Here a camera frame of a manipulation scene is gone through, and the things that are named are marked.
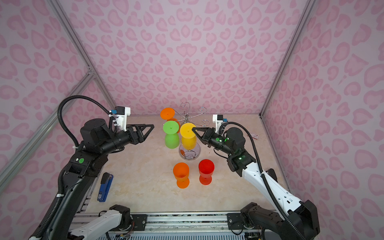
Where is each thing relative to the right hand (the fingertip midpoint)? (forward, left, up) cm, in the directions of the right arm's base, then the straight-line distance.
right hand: (192, 130), depth 63 cm
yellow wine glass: (-1, +2, -2) cm, 3 cm away
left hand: (0, +17, +4) cm, 18 cm away
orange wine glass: (-7, +7, -27) cm, 29 cm away
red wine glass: (-7, -6, -22) cm, 24 cm away
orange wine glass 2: (+14, +13, -5) cm, 20 cm away
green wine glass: (+5, +10, -5) cm, 12 cm away
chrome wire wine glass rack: (+12, +3, -6) cm, 14 cm away
